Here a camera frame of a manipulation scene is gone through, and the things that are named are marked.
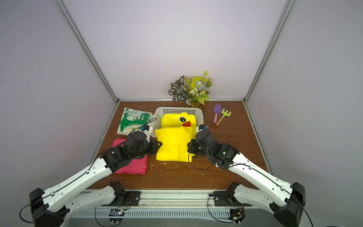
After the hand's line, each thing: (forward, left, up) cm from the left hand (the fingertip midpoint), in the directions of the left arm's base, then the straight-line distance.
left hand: (165, 144), depth 72 cm
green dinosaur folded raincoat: (+26, +29, -14) cm, 41 cm away
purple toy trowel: (+41, -36, -19) cm, 58 cm away
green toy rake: (+37, -41, -19) cm, 58 cm away
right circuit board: (-28, -37, -21) cm, 51 cm away
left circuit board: (-29, +25, -24) cm, 45 cm away
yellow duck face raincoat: (+29, -7, -17) cm, 34 cm away
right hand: (0, -11, +2) cm, 11 cm away
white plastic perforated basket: (+32, +9, -12) cm, 36 cm away
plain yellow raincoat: (0, -5, -3) cm, 6 cm away
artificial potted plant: (+39, -16, +3) cm, 42 cm away
